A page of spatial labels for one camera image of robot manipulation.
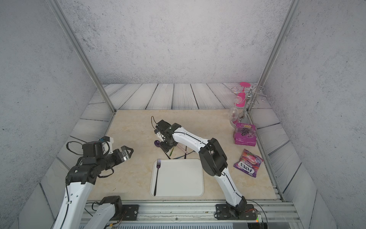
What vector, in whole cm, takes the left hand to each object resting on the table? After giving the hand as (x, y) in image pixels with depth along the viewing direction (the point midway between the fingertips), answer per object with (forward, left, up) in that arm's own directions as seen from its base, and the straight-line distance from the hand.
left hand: (128, 152), depth 74 cm
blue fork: (+7, -24, -20) cm, 32 cm away
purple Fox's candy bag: (+1, -68, -17) cm, 70 cm away
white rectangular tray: (-6, -24, -19) cm, 32 cm away
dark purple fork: (+2, -12, -20) cm, 23 cm away
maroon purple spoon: (+9, -29, -19) cm, 36 cm away
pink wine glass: (+29, -63, +9) cm, 70 cm away
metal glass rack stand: (+34, -71, +6) cm, 79 cm away
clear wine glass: (+33, -65, -9) cm, 73 cm away
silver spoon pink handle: (+12, -27, -19) cm, 35 cm away
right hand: (+11, -17, -13) cm, 24 cm away
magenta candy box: (+19, -69, -12) cm, 73 cm away
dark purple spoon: (+17, -10, -18) cm, 27 cm away
